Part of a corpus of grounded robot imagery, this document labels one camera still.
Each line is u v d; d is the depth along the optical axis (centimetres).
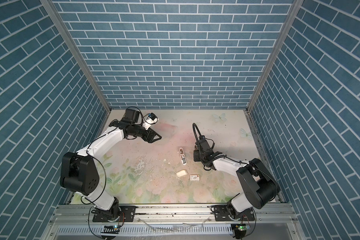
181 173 87
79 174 45
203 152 71
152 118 77
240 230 72
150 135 77
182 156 93
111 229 72
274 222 75
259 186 44
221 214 74
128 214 74
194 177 85
